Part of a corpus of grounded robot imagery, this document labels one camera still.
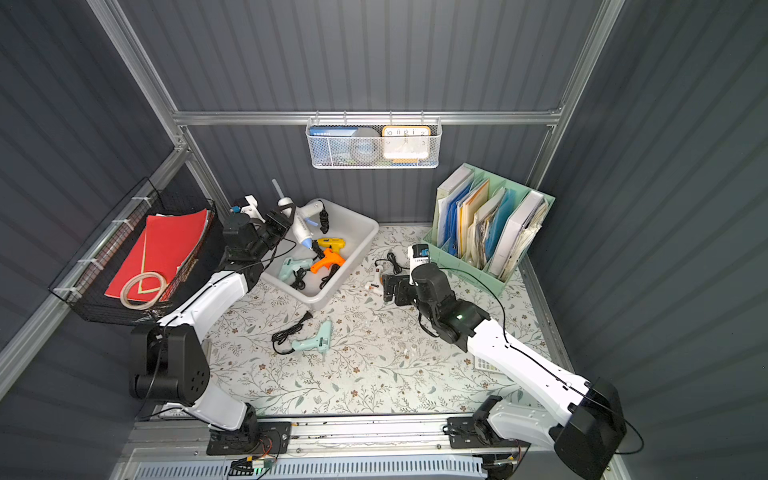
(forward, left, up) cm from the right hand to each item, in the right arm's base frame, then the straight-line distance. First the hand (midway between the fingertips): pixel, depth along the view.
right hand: (405, 273), depth 76 cm
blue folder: (+28, -16, -8) cm, 34 cm away
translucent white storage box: (+5, +23, -13) cm, 27 cm away
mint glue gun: (+19, +40, -21) cm, 49 cm away
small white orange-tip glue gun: (+11, +9, -23) cm, 27 cm away
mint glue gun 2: (-10, +25, -22) cm, 35 cm away
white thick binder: (+16, -32, -5) cm, 36 cm away
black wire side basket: (-11, +67, +11) cm, 69 cm away
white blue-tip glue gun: (+13, +29, +6) cm, 33 cm away
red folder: (+4, +61, +6) cm, 62 cm away
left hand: (+17, +32, +8) cm, 37 cm away
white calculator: (-15, -23, -24) cm, 36 cm away
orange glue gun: (+20, +26, -21) cm, 39 cm away
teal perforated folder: (+24, -31, -4) cm, 39 cm away
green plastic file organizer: (+20, -25, -4) cm, 32 cm away
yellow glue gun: (+29, +26, -22) cm, 45 cm away
